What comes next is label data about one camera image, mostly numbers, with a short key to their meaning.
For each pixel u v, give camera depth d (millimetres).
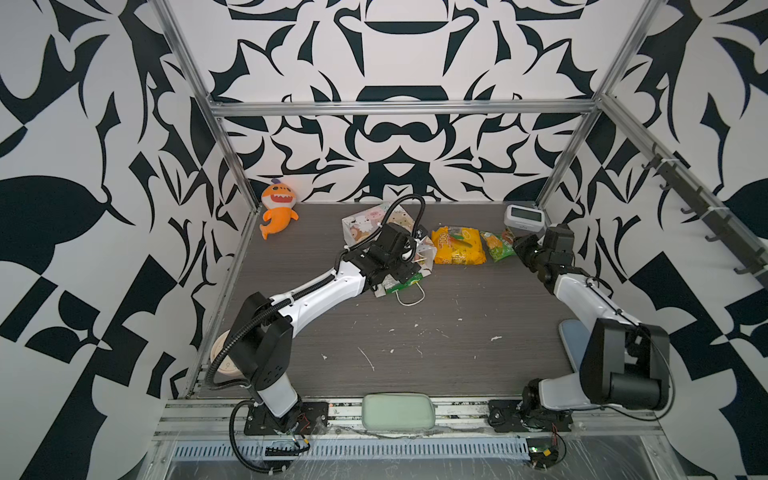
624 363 439
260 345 440
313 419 741
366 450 649
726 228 542
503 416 743
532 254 776
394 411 730
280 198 1109
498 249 1029
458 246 1023
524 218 1119
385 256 637
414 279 983
